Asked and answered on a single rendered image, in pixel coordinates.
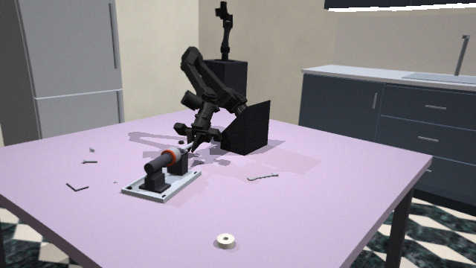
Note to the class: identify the orange-red ring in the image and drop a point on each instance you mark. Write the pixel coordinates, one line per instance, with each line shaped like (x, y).
(173, 156)

